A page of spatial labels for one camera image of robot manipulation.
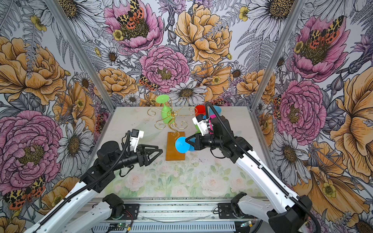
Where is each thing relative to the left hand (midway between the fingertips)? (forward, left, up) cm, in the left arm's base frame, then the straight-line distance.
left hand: (159, 154), depth 66 cm
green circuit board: (-23, +19, -27) cm, 40 cm away
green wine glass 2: (+29, 0, -3) cm, 29 cm away
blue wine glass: (+4, -10, 0) cm, 11 cm away
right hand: (+3, -12, +1) cm, 13 cm away
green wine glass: (+27, -19, -18) cm, 38 cm away
